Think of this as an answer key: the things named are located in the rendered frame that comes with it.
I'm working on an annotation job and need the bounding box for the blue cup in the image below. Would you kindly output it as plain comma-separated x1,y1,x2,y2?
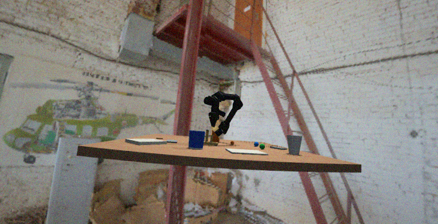
188,131,205,150

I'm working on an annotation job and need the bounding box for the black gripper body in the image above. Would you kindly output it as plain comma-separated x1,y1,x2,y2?
208,106,219,119

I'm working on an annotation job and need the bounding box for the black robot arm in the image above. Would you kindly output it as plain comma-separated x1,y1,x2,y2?
204,91,243,137

